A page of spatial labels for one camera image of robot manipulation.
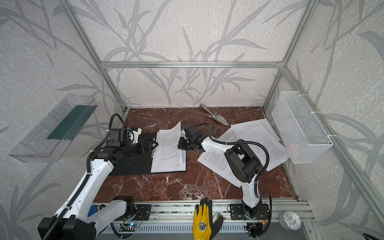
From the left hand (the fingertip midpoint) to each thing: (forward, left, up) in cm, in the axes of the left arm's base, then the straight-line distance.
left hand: (154, 141), depth 77 cm
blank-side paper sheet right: (+2, -73, -19) cm, 75 cm away
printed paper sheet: (-1, -5, -19) cm, 20 cm away
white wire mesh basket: (-6, -67, +15) cm, 69 cm away
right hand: (+7, -10, -11) cm, 17 cm away
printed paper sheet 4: (+24, -54, -21) cm, 63 cm away
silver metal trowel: (+35, -36, -20) cm, 54 cm away
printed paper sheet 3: (-4, -36, -21) cm, 41 cm away
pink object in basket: (-4, -72, +1) cm, 72 cm away
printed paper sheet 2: (+16, -3, -19) cm, 25 cm away
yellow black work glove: (-35, -27, -16) cm, 47 cm away
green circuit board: (-35, +9, -21) cm, 42 cm away
